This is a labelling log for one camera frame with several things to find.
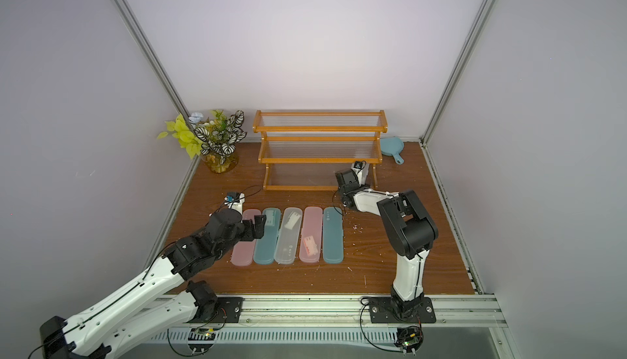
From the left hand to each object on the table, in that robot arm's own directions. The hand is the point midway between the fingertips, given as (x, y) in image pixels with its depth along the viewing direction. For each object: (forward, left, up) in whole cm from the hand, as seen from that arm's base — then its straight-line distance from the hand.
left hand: (258, 217), depth 77 cm
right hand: (+23, -34, -11) cm, 43 cm away
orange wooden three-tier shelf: (+44, -11, -15) cm, 48 cm away
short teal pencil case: (0, -25, -15) cm, 29 cm away
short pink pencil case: (-5, -16, -14) cm, 22 cm away
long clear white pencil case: (0, -8, -16) cm, 18 cm away
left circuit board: (-31, +15, -20) cm, 40 cm away
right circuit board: (-30, -47, -17) cm, 58 cm away
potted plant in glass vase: (+29, +21, +8) cm, 36 cm away
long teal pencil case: (-5, 0, -15) cm, 16 cm away
